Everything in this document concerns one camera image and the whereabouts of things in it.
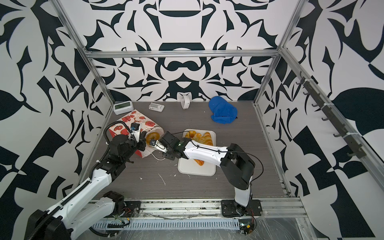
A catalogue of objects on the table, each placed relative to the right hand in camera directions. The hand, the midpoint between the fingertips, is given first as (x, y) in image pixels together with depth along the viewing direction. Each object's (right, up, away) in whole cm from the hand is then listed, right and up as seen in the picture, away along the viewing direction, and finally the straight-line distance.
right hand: (167, 146), depth 85 cm
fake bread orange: (+24, +3, +11) cm, 26 cm away
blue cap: (+37, +20, +26) cm, 50 cm away
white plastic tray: (+13, -12, +4) cm, 19 cm away
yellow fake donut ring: (-11, +5, +11) cm, 17 cm away
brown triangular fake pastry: (+18, -9, +2) cm, 21 cm away
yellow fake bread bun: (+14, +6, +12) cm, 19 cm away
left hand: (-11, +10, -6) cm, 16 cm away
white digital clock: (-38, +24, +26) cm, 51 cm away
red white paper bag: (-12, +12, +4) cm, 17 cm away
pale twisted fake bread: (+18, +4, +6) cm, 20 cm away
